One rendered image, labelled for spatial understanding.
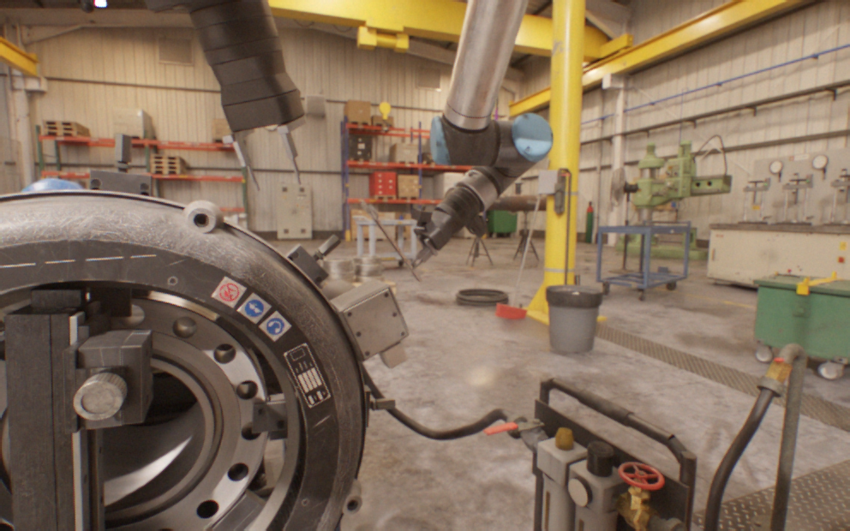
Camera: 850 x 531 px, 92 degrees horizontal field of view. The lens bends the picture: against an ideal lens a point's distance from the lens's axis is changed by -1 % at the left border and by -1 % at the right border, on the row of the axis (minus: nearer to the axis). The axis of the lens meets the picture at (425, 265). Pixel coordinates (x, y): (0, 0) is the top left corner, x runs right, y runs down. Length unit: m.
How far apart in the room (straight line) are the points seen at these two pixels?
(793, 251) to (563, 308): 3.74
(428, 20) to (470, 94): 12.16
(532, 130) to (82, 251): 0.73
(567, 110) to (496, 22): 3.42
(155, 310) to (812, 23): 12.47
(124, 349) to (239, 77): 0.33
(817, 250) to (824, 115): 6.09
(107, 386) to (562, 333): 2.84
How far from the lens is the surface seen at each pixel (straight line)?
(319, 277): 0.78
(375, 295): 0.71
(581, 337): 3.13
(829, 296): 3.33
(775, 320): 3.43
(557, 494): 1.03
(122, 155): 0.78
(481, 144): 0.82
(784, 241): 6.37
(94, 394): 0.58
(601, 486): 0.91
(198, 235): 0.64
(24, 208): 0.69
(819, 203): 6.94
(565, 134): 4.05
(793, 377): 1.60
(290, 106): 0.48
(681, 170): 11.40
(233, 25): 0.47
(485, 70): 0.73
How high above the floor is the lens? 0.95
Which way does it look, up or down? 7 degrees down
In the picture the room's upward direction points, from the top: straight up
